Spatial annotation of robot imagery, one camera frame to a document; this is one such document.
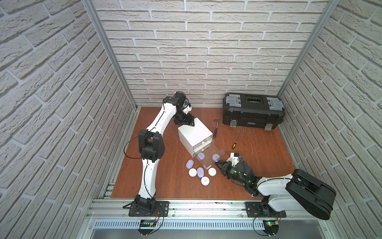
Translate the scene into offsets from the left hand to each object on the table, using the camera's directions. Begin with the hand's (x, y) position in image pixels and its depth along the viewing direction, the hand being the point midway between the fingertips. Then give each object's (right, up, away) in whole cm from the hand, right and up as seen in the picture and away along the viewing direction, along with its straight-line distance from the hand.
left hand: (191, 122), depth 92 cm
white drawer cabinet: (+3, -9, -6) cm, 12 cm away
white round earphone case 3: (+8, -33, -11) cm, 36 cm away
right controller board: (+40, -51, -22) cm, 68 cm away
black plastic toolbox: (+40, +8, +3) cm, 41 cm away
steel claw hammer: (+18, -6, +14) cm, 24 cm away
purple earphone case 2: (+6, -30, -7) cm, 31 cm away
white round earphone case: (+1, -29, -8) cm, 30 cm away
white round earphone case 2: (+13, -29, -7) cm, 33 cm away
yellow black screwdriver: (+29, -16, +5) cm, 33 cm away
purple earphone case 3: (+6, -21, -1) cm, 22 cm away
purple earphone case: (-1, -25, -5) cm, 26 cm away
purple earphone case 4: (+15, -22, -2) cm, 27 cm away
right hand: (+14, -24, -9) cm, 29 cm away
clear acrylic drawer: (+11, -21, +1) cm, 24 cm away
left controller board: (-22, -51, -20) cm, 58 cm away
